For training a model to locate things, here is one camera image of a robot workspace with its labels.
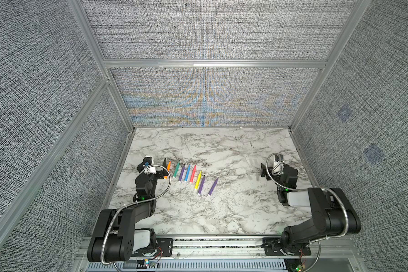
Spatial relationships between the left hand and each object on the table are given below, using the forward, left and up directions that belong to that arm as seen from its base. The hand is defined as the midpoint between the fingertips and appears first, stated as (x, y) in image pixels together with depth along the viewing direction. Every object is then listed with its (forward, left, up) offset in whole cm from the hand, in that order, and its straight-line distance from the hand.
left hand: (155, 157), depth 85 cm
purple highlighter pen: (-1, -11, -16) cm, 20 cm away
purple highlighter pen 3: (-9, -29, -16) cm, 35 cm away
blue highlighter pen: (0, -15, -16) cm, 22 cm away
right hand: (0, -61, -7) cm, 61 cm away
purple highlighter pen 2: (-9, -22, -16) cm, 29 cm away
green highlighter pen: (+2, -8, -16) cm, 18 cm away
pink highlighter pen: (-2, -18, -15) cm, 24 cm away
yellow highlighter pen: (-6, -21, -16) cm, 27 cm away
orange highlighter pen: (+5, -4, -16) cm, 17 cm away
